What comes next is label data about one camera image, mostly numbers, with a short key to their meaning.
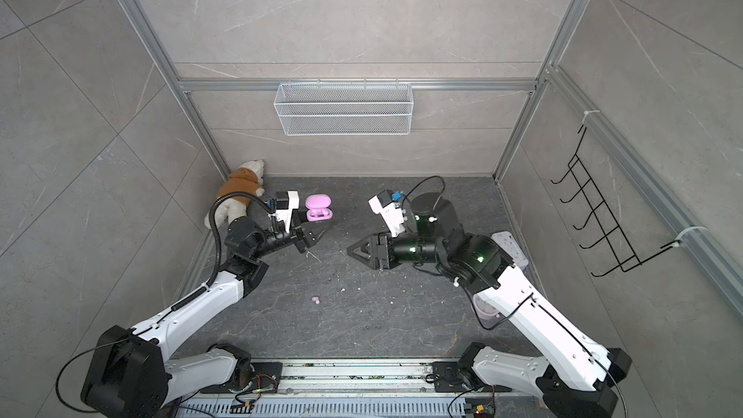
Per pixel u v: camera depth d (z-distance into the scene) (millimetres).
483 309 823
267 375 729
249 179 1091
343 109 1005
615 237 637
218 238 555
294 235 612
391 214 535
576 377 366
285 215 602
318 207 660
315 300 857
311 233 633
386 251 496
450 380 730
